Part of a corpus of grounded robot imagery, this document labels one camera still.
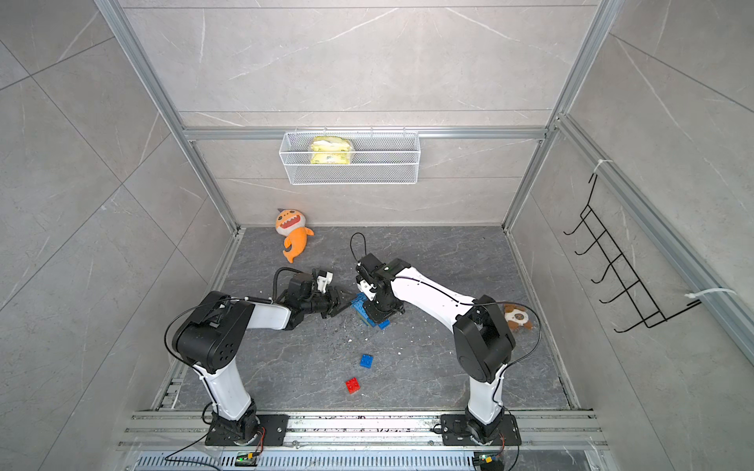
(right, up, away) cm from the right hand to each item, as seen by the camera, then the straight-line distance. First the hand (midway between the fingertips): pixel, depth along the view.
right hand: (381, 314), depth 86 cm
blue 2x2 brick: (+1, -2, -3) cm, 4 cm away
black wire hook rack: (+55, +17, -19) cm, 61 cm away
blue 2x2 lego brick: (-4, -13, -2) cm, 14 cm away
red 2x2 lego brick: (-8, -18, -6) cm, 21 cm away
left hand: (-8, +5, +6) cm, 11 cm away
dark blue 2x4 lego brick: (-7, +2, +4) cm, 9 cm away
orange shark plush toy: (-35, +30, +25) cm, 53 cm away
